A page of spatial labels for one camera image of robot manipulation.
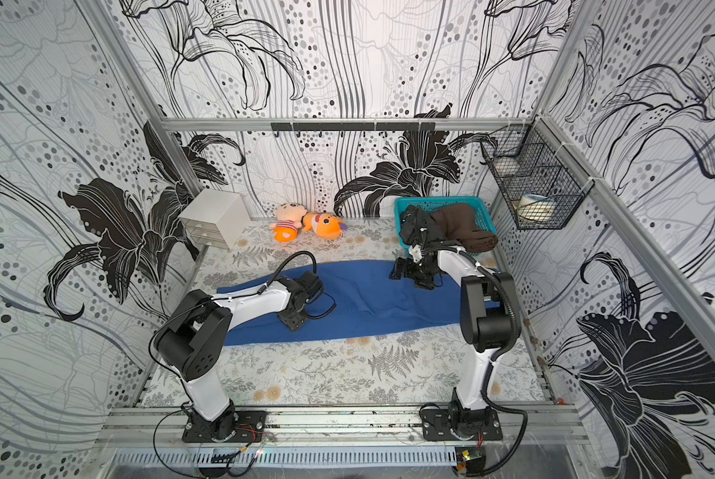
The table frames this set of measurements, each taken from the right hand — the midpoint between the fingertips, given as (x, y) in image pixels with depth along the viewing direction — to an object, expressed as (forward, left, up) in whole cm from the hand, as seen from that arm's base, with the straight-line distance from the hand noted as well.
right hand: (407, 275), depth 97 cm
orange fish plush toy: (+18, +28, +6) cm, 34 cm away
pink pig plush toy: (+25, +44, +3) cm, 51 cm away
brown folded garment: (+19, -19, +6) cm, 27 cm away
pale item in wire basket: (+21, -29, +28) cm, 45 cm away
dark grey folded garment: (+9, -3, +14) cm, 17 cm away
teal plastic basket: (+26, -29, +3) cm, 39 cm away
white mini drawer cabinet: (+17, +66, +11) cm, 69 cm away
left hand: (-13, +40, -3) cm, 42 cm away
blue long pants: (-8, +16, -1) cm, 18 cm away
